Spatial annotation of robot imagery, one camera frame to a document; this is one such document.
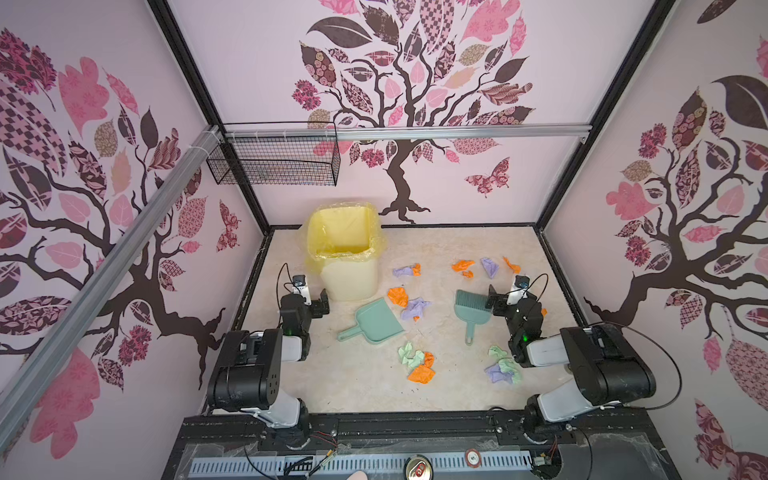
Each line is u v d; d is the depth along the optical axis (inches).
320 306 33.7
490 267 41.8
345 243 38.5
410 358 33.5
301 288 31.6
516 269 42.0
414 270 40.7
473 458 27.5
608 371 17.7
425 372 32.7
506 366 32.1
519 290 30.6
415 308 36.6
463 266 42.0
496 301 32.2
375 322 36.8
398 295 39.5
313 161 31.4
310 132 36.0
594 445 28.3
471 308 38.1
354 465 27.4
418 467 23.7
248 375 17.7
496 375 32.2
